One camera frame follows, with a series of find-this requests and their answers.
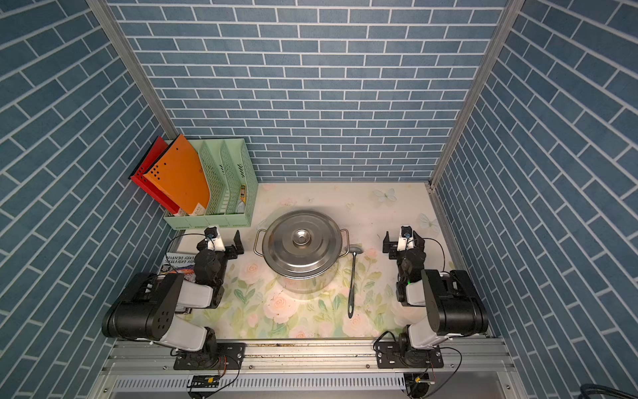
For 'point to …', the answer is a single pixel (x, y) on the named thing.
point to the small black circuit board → (204, 381)
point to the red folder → (137, 174)
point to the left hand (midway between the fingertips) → (231, 232)
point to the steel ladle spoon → (355, 250)
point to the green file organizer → (228, 169)
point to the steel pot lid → (302, 243)
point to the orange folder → (180, 176)
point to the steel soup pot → (309, 284)
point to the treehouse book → (182, 263)
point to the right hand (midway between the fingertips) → (404, 233)
